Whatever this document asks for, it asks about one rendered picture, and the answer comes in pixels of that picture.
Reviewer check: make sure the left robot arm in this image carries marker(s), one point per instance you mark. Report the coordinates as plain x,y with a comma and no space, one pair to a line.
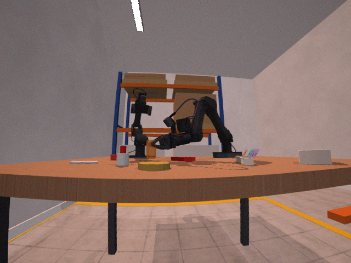
194,129

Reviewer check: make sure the orange translucent pill bottle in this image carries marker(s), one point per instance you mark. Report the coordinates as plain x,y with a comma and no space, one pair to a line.
150,150

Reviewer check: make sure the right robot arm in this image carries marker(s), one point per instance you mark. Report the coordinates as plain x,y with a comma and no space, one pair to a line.
140,138

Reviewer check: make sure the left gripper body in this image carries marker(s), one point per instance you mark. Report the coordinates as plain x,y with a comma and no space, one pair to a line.
174,139

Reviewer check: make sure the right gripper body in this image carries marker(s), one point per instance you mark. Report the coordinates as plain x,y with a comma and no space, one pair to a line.
139,106

